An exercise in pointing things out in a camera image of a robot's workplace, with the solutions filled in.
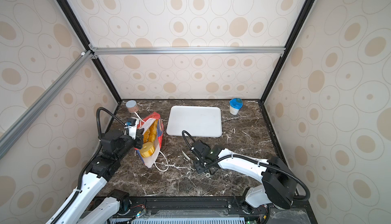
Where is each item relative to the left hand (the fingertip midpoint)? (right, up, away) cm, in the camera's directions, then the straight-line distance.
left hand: (146, 127), depth 74 cm
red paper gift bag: (+1, -19, +7) cm, 20 cm away
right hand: (+26, -22, +9) cm, 35 cm away
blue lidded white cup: (+51, +13, +31) cm, 61 cm away
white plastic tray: (+26, +2, +33) cm, 42 cm away
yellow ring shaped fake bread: (-2, -13, +7) cm, 15 cm away
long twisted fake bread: (-4, -5, +17) cm, 18 cm away
